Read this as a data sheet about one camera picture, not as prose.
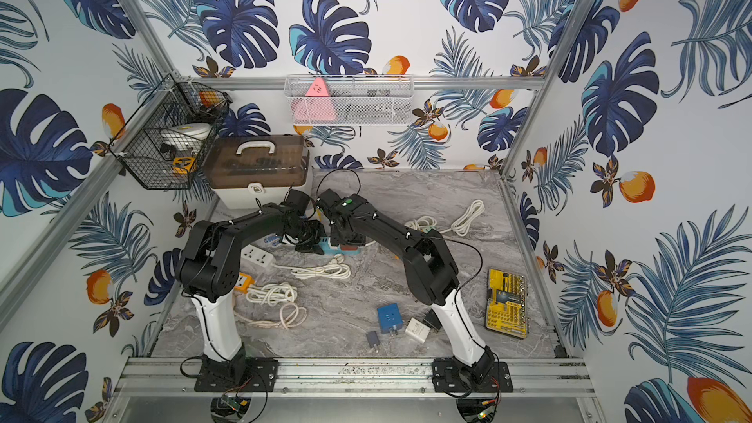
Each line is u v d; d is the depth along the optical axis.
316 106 0.90
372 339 0.80
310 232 0.87
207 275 0.53
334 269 0.92
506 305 0.84
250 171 0.94
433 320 0.81
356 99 0.92
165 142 0.82
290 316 0.83
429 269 0.54
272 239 0.91
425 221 1.03
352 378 0.75
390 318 0.80
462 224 1.00
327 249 0.94
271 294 0.84
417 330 0.80
